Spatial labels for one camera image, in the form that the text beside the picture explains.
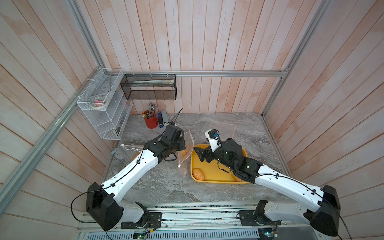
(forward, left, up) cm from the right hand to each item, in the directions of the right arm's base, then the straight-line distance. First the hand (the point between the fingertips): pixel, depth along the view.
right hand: (200, 143), depth 72 cm
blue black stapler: (+35, +29, -21) cm, 50 cm away
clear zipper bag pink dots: (+30, -22, -28) cm, 46 cm away
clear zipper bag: (0, +9, -15) cm, 17 cm away
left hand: (+3, +10, -6) cm, 12 cm away
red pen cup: (+32, +35, -22) cm, 53 cm away
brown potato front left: (-8, +1, -21) cm, 22 cm away
